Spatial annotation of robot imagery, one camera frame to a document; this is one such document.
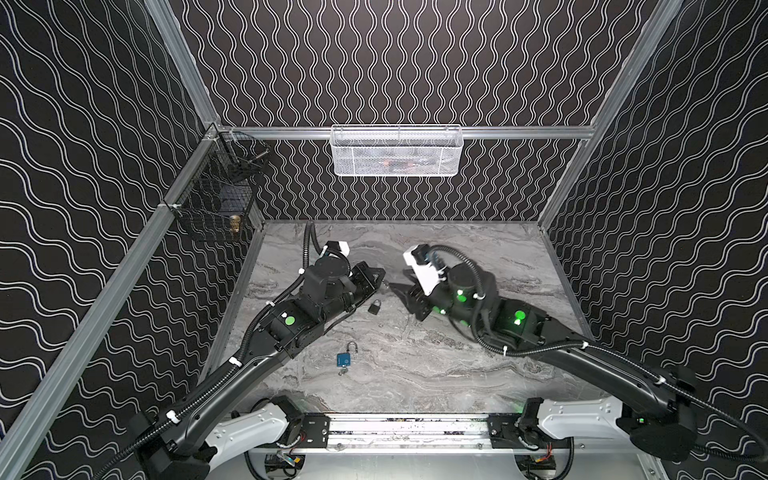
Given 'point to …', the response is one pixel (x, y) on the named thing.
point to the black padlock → (374, 309)
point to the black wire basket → (212, 203)
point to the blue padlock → (343, 359)
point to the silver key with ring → (343, 371)
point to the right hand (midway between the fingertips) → (398, 277)
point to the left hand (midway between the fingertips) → (395, 269)
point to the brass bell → (234, 223)
